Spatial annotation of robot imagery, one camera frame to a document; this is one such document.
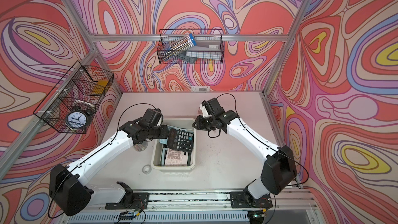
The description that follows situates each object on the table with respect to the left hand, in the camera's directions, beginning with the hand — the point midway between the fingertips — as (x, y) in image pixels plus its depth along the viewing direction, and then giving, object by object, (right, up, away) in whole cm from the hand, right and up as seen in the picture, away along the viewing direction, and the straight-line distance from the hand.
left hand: (167, 131), depth 81 cm
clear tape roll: (-12, -21, +3) cm, 24 cm away
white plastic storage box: (-6, -11, +4) cm, 14 cm away
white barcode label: (+17, +28, +41) cm, 53 cm away
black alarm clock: (-37, +8, -13) cm, 40 cm away
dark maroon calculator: (+6, -5, +3) cm, 9 cm away
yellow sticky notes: (-35, +23, -2) cm, 42 cm away
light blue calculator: (-2, -6, +1) cm, 6 cm away
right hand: (+16, +2, -1) cm, 16 cm away
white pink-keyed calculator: (+5, -14, 0) cm, 15 cm away
